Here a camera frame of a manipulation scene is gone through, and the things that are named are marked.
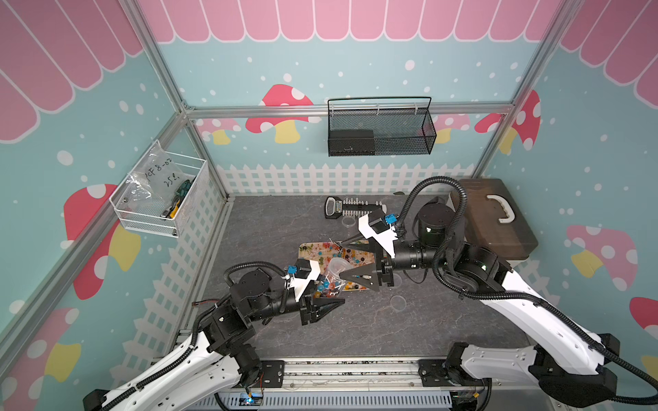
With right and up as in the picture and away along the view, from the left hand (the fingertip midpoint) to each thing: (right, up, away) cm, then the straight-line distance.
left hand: (341, 297), depth 58 cm
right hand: (0, +8, -6) cm, 10 cm away
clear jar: (-3, +4, -2) cm, 5 cm away
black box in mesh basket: (+4, +45, +32) cm, 55 cm away
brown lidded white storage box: (+52, +17, +29) cm, 62 cm away
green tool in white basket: (-46, +25, +16) cm, 55 cm away
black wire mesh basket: (+15, +50, +35) cm, 62 cm away
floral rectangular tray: (-7, +5, +42) cm, 43 cm away
